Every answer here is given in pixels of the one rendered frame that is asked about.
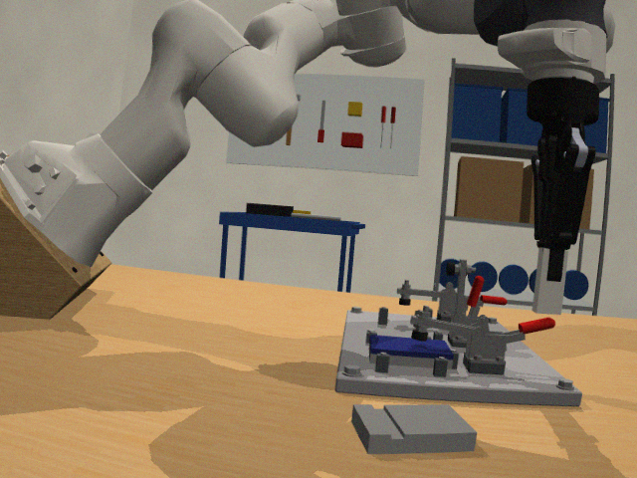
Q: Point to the blue rectangular plate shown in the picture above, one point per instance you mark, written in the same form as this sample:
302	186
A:
409	352

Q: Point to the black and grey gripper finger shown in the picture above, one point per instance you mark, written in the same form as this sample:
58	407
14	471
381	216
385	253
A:
540	205
562	224

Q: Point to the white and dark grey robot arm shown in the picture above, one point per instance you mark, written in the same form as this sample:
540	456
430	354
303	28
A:
246	84

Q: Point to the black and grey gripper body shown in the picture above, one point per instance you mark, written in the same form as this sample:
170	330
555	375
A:
560	104

